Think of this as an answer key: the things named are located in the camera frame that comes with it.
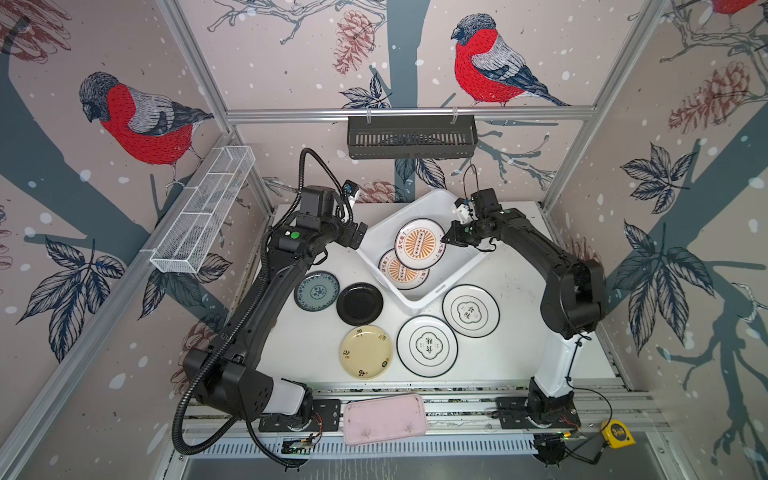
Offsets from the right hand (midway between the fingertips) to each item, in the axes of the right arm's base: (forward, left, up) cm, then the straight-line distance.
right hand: (442, 240), depth 92 cm
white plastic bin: (+5, +20, -5) cm, 22 cm away
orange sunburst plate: (-5, +15, -13) cm, 20 cm away
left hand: (-8, +26, +19) cm, 33 cm away
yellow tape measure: (-47, -39, -14) cm, 63 cm away
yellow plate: (-31, +22, -14) cm, 41 cm away
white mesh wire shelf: (-16, +65, +19) cm, 70 cm away
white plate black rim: (-28, +5, -14) cm, 32 cm away
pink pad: (-47, +16, -12) cm, 51 cm away
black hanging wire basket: (+35, +10, +16) cm, 39 cm away
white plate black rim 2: (-16, -9, -15) cm, 24 cm away
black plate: (-17, +26, -12) cm, 33 cm away
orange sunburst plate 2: (+2, +8, -4) cm, 8 cm away
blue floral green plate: (-12, +41, -13) cm, 45 cm away
